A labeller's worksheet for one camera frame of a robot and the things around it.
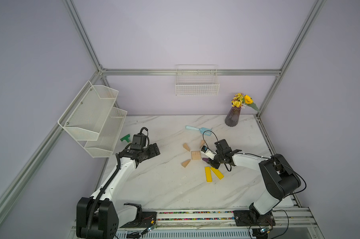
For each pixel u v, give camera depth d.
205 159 0.93
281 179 0.47
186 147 1.01
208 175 0.89
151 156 0.75
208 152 0.84
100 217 0.39
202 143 1.02
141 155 0.62
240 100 0.94
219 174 0.89
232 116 1.10
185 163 0.93
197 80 0.95
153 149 0.76
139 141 0.64
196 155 0.98
